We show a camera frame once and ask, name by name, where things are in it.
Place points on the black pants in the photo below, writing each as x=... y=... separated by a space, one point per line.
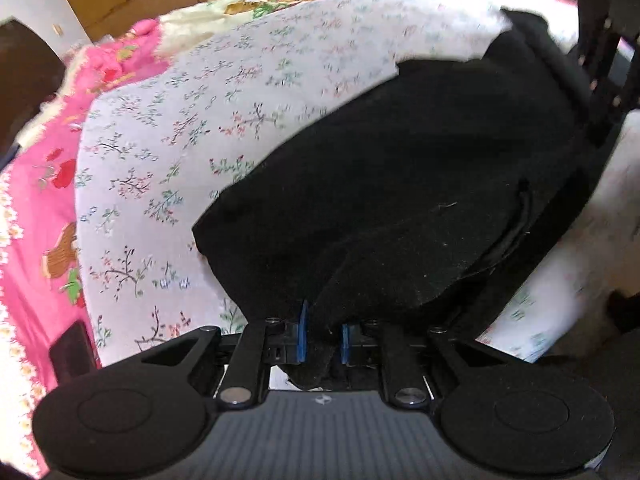
x=424 y=203

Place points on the black phone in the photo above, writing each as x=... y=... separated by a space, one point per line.
x=72 y=354

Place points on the floral bed quilt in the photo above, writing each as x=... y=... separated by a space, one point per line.
x=147 y=131

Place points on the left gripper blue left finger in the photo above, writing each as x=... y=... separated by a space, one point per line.
x=250 y=356

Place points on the wall switch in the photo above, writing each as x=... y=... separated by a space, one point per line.
x=57 y=28

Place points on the dark wooden headboard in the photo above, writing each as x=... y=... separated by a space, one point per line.
x=31 y=73

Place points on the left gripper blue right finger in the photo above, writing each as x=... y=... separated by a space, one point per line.
x=378 y=358

